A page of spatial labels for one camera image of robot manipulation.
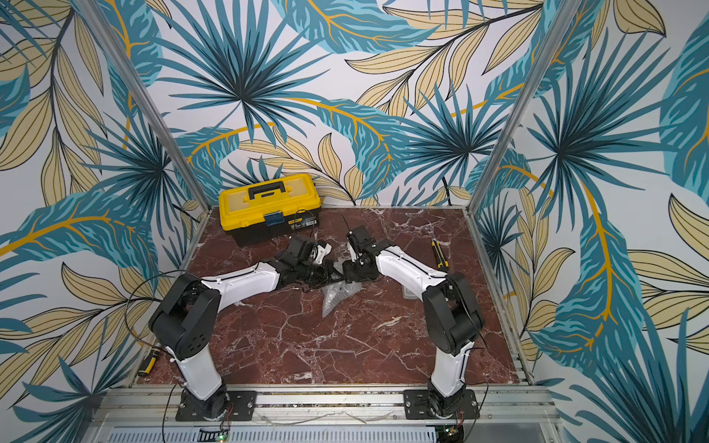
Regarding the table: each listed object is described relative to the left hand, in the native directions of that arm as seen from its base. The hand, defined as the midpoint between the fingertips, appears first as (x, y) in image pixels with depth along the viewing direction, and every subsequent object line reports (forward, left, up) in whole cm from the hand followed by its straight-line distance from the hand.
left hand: (343, 279), depth 87 cm
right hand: (+3, -2, -3) cm, 5 cm away
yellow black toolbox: (+24, +27, +6) cm, 37 cm away
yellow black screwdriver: (-23, +55, -8) cm, 60 cm away
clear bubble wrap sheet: (-5, +2, -1) cm, 5 cm away
